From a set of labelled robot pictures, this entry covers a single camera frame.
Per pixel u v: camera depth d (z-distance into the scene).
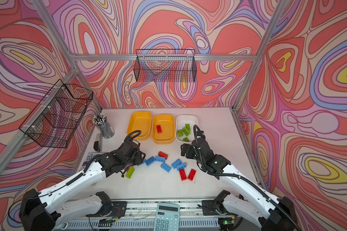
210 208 0.73
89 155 0.91
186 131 1.02
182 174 0.84
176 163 0.88
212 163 0.54
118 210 0.72
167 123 1.09
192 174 0.84
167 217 0.69
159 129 1.05
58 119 0.78
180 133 0.99
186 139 0.98
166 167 0.86
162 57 0.88
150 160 0.88
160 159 0.89
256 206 0.43
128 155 0.59
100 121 0.89
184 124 1.07
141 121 1.08
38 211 0.37
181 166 0.86
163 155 0.91
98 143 0.94
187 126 1.05
